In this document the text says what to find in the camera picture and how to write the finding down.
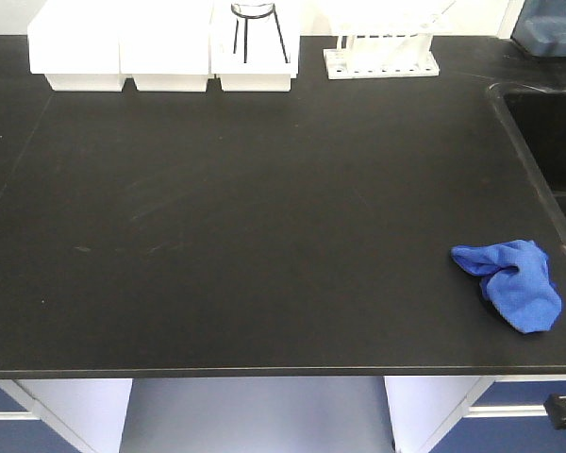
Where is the blue cloth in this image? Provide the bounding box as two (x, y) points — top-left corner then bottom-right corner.
(450, 239), (564, 335)

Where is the bench with blue cabinet doors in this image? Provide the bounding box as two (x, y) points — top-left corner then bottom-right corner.
(0, 35), (566, 453)

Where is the black sink basin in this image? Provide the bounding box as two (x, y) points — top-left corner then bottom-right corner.
(485, 81), (566, 274)

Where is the dark blue device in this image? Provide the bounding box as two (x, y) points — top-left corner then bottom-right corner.
(509, 0), (566, 59)

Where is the white test tube rack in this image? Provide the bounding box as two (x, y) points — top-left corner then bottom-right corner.
(318, 0), (457, 81)

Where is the black wire tripod stand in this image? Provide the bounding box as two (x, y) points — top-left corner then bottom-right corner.
(229, 2), (291, 65)

